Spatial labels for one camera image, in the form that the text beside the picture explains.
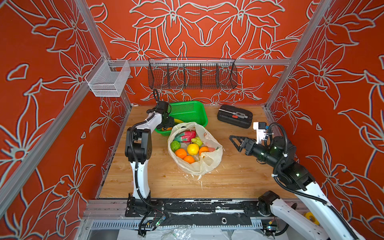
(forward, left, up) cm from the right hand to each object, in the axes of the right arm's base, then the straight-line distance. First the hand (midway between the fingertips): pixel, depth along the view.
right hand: (231, 138), depth 63 cm
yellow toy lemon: (+10, +17, -26) cm, 32 cm away
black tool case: (+35, -14, -24) cm, 45 cm away
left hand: (+30, +34, -25) cm, 52 cm away
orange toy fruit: (+9, +10, -26) cm, 30 cm away
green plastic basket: (+44, +21, -30) cm, 58 cm away
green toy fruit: (+12, +27, -25) cm, 39 cm away
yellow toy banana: (+33, +27, -28) cm, 51 cm away
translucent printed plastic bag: (-4, +11, -18) cm, 21 cm away
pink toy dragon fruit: (+18, +21, -24) cm, 36 cm away
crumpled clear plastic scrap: (-31, +23, -31) cm, 50 cm away
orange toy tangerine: (+4, +19, -28) cm, 34 cm away
